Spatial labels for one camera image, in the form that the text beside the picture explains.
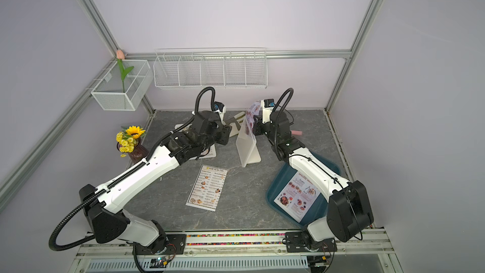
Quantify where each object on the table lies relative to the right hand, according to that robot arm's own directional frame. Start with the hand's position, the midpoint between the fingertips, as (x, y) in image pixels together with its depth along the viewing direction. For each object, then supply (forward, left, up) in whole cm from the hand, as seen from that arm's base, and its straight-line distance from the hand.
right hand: (253, 115), depth 80 cm
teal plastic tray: (-32, -28, -27) cm, 50 cm away
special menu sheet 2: (-25, -20, -27) cm, 42 cm away
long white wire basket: (+39, +6, -3) cm, 39 cm away
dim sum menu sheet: (-21, +22, -29) cm, 42 cm away
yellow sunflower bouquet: (-10, +52, -3) cm, 53 cm away
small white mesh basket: (+11, +64, +5) cm, 65 cm away
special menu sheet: (+3, 0, 0) cm, 3 cm away
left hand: (-8, +11, +2) cm, 13 cm away
